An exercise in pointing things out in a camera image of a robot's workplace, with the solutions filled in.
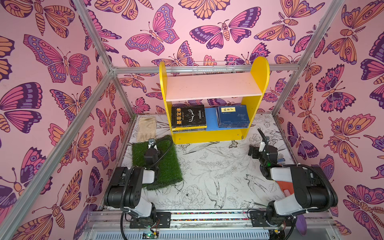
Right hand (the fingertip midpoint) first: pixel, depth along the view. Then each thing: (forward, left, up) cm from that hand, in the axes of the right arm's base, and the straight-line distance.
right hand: (259, 144), depth 93 cm
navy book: (+13, +17, +11) cm, 24 cm away
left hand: (-1, +65, +1) cm, 65 cm away
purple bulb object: (-42, -11, -7) cm, 44 cm away
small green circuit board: (-46, +60, -9) cm, 76 cm away
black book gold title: (+11, +44, +15) cm, 48 cm away
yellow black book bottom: (+3, +45, +11) cm, 46 cm away
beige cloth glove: (+19, +77, -7) cm, 80 cm away
